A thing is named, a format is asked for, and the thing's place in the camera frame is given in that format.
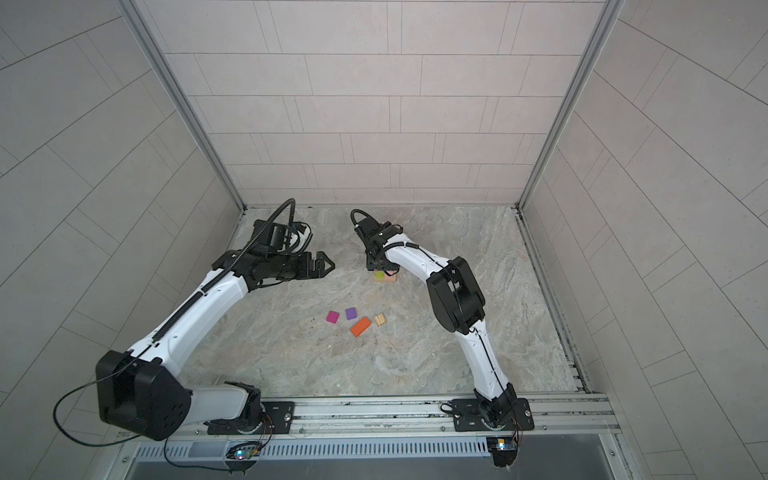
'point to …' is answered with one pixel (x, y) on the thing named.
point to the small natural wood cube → (380, 319)
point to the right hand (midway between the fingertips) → (379, 265)
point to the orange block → (360, 327)
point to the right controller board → (503, 448)
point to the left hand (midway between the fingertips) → (329, 262)
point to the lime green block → (379, 275)
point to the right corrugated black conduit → (352, 216)
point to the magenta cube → (332, 317)
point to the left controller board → (244, 451)
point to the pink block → (390, 279)
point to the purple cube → (351, 313)
